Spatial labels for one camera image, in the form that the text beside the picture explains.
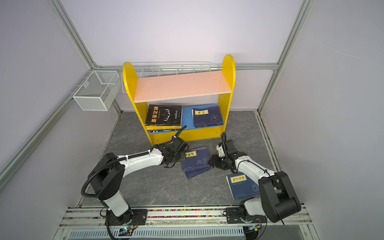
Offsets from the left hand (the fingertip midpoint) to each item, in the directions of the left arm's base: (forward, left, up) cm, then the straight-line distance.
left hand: (182, 157), depth 89 cm
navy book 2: (-1, -9, -3) cm, 9 cm away
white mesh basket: (+42, +55, +20) cm, 72 cm away
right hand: (-5, -18, -2) cm, 18 cm away
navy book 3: (-9, -5, -4) cm, 11 cm away
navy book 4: (-18, -33, -4) cm, 38 cm away
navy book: (+22, -17, +10) cm, 30 cm away
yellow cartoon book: (+13, +11, +13) cm, 21 cm away
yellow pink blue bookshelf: (+29, +4, +15) cm, 33 cm away
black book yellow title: (+20, +10, +16) cm, 28 cm away
